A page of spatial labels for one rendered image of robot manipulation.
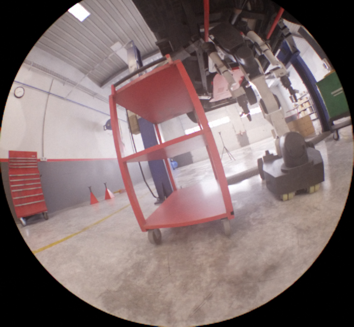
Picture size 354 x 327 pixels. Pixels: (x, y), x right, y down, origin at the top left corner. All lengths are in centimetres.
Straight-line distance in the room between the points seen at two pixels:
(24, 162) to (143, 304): 261
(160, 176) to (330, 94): 241
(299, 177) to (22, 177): 306
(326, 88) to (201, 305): 207
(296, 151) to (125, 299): 89
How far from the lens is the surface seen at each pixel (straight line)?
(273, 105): 105
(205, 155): 1031
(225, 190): 48
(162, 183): 148
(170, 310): 44
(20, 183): 255
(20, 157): 274
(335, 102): 193
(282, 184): 70
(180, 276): 50
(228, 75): 111
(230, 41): 111
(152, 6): 89
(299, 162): 69
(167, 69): 66
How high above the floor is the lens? 39
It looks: 6 degrees up
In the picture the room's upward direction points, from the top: 17 degrees counter-clockwise
